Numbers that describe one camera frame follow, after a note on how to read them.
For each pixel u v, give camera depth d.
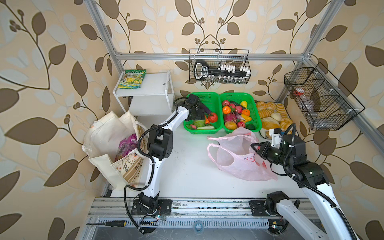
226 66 0.82
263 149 0.59
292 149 0.49
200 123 1.01
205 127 1.02
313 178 0.45
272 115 1.07
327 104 0.72
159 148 0.59
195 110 0.91
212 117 1.03
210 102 1.19
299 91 0.81
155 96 0.80
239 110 1.12
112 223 0.68
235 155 0.65
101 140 0.80
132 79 0.85
